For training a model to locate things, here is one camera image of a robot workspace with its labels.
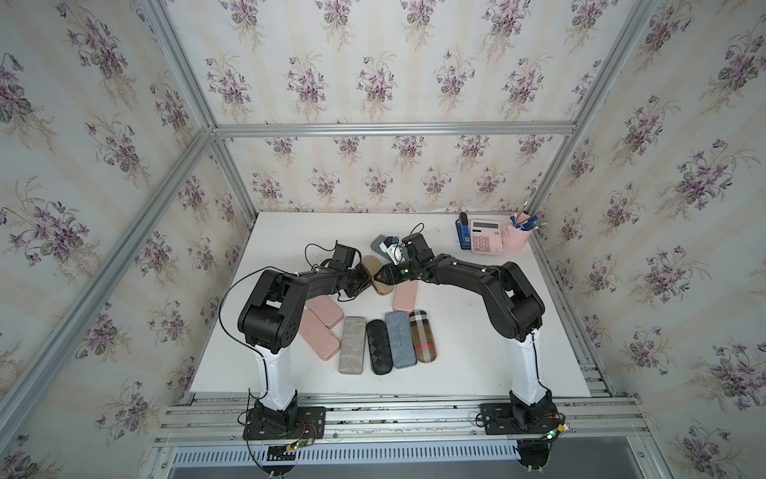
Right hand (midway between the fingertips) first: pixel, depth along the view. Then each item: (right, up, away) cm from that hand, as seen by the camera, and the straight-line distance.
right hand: (382, 277), depth 96 cm
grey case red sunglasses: (-8, -18, -12) cm, 23 cm away
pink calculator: (+40, +14, +15) cm, 45 cm away
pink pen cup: (+48, +13, +10) cm, 51 cm away
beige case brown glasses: (-3, +4, +4) cm, 6 cm away
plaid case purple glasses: (+12, -17, -12) cm, 24 cm away
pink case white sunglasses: (+7, -6, -1) cm, 9 cm away
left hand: (-2, -2, +3) cm, 4 cm away
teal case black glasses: (+6, -18, -12) cm, 22 cm away
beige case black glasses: (-1, -18, -13) cm, 22 cm away
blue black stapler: (+31, +16, +16) cm, 38 cm away
